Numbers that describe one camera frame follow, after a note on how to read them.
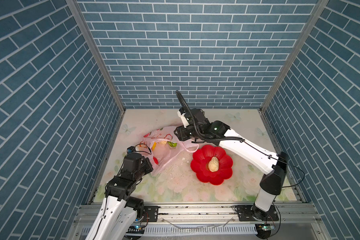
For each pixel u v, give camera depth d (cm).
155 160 90
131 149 67
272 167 44
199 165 92
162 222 72
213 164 86
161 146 98
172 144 96
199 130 53
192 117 53
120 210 48
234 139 50
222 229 71
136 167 58
